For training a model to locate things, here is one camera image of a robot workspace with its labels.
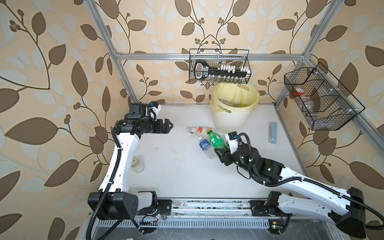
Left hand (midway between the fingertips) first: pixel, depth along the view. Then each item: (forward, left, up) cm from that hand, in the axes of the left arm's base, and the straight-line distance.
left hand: (165, 123), depth 74 cm
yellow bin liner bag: (+33, -41, -12) cm, 54 cm away
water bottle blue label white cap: (0, -22, -22) cm, 31 cm away
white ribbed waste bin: (+20, -40, -23) cm, 50 cm away
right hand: (-10, -28, -6) cm, 30 cm away
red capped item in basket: (+20, -71, +6) cm, 74 cm away
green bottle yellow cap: (-8, -26, -2) cm, 27 cm away
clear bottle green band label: (+28, -36, -12) cm, 47 cm away
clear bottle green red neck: (+12, -17, -22) cm, 30 cm away
